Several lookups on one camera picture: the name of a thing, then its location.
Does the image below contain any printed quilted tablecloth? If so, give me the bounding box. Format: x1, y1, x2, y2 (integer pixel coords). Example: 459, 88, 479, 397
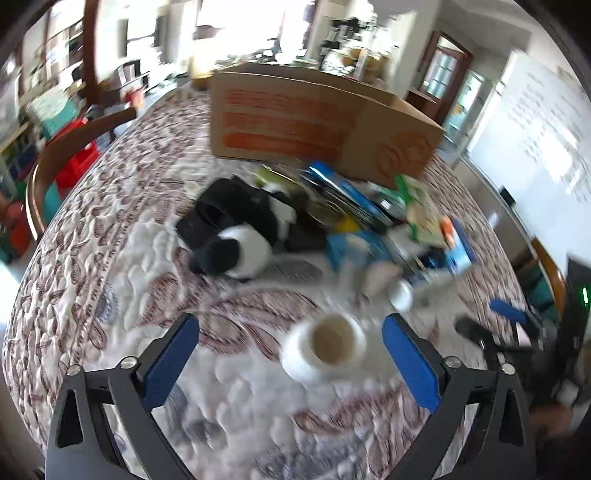
2, 85, 532, 480

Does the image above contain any blue and white carton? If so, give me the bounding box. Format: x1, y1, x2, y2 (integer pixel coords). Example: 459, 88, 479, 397
440, 216, 477, 278

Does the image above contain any printed cardboard box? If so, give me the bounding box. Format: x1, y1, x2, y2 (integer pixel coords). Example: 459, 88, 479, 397
208, 62, 446, 190

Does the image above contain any white tape roll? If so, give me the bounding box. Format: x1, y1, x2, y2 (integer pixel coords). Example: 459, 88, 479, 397
281, 313, 368, 384

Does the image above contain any whiteboard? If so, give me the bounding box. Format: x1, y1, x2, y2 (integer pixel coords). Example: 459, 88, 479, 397
464, 48, 591, 259

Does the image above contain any teal storage box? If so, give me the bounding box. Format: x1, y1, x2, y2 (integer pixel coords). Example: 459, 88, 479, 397
27, 89, 80, 136

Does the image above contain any green and white packet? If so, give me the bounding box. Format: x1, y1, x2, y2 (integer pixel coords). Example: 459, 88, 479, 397
393, 174, 446, 244

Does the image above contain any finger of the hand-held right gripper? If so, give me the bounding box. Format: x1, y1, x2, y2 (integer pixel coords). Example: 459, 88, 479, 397
489, 299, 530, 325
454, 318, 511, 354

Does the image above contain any red plastic bin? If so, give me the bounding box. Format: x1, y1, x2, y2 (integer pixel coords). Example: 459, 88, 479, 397
54, 119, 101, 188

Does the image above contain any blue foil packet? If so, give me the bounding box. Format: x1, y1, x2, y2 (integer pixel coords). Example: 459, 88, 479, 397
302, 162, 393, 227

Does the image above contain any black and white plush toy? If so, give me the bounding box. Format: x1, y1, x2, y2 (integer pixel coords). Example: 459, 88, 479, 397
175, 175, 328, 280

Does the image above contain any brown wooden door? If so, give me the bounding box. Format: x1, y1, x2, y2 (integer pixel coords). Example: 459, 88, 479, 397
406, 30, 475, 126

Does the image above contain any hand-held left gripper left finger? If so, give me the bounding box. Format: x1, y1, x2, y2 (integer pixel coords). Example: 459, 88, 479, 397
44, 313, 199, 480

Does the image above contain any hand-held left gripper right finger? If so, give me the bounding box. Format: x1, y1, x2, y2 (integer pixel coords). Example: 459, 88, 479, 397
383, 313, 539, 480

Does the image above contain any blue box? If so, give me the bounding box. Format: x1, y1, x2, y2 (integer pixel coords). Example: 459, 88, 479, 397
327, 230, 393, 273

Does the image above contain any curved-back wooden chair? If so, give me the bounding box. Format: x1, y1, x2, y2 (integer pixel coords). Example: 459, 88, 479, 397
25, 107, 139, 243

